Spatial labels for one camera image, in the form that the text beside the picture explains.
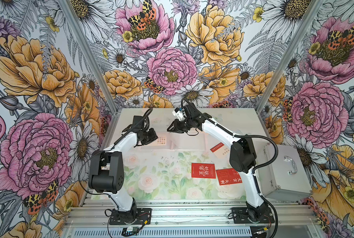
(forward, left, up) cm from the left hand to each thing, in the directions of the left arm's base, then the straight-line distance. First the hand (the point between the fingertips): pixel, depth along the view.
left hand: (157, 140), depth 93 cm
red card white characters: (-16, -28, -9) cm, 33 cm away
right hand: (0, -8, +7) cm, 11 cm away
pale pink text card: (+5, -2, -8) cm, 10 cm away
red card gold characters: (-19, -41, -9) cm, 47 cm away
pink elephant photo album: (+5, -5, -8) cm, 11 cm away
